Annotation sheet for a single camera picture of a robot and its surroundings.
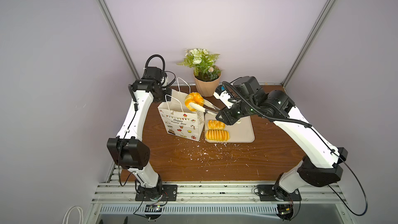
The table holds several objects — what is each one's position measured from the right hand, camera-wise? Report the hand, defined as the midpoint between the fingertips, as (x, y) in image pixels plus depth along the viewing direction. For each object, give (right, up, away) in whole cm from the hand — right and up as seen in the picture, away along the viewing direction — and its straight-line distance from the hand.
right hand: (219, 102), depth 63 cm
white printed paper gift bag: (-20, -10, +17) cm, 28 cm away
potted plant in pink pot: (-4, +18, +44) cm, 48 cm away
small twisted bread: (+1, -15, +29) cm, 33 cm away
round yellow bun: (-11, +2, +7) cm, 13 cm away
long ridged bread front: (+2, -20, +27) cm, 34 cm away
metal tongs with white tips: (-5, -3, +10) cm, 11 cm away
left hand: (-25, +4, +19) cm, 32 cm away
